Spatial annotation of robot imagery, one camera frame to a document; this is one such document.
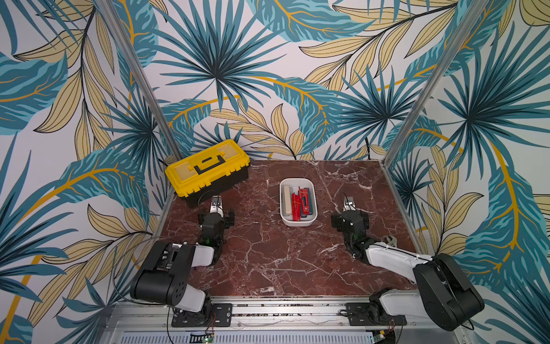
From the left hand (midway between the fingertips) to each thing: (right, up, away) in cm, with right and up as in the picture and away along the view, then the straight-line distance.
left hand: (217, 209), depth 92 cm
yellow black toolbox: (-4, +15, +1) cm, 16 cm away
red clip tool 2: (+39, +3, +9) cm, 40 cm away
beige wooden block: (+30, +4, +6) cm, 31 cm away
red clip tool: (+35, 0, +7) cm, 35 cm away
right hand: (+56, -1, -2) cm, 56 cm away
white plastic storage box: (+38, +11, +13) cm, 42 cm away
